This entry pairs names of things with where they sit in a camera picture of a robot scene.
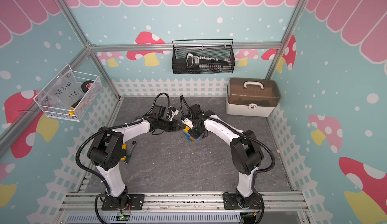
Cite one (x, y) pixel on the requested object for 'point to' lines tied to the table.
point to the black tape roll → (86, 85)
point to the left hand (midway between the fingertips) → (182, 129)
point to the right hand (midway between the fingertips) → (194, 132)
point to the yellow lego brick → (187, 128)
